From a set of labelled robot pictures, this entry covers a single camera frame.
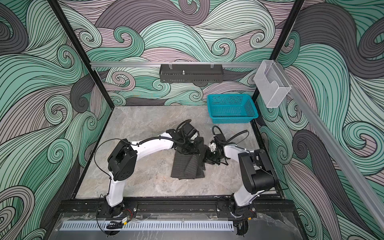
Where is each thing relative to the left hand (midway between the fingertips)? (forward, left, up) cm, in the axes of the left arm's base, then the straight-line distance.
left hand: (201, 152), depth 85 cm
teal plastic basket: (+43, -25, -7) cm, 50 cm away
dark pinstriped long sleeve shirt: (-8, +7, 0) cm, 11 cm away
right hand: (-1, -2, -9) cm, 9 cm away
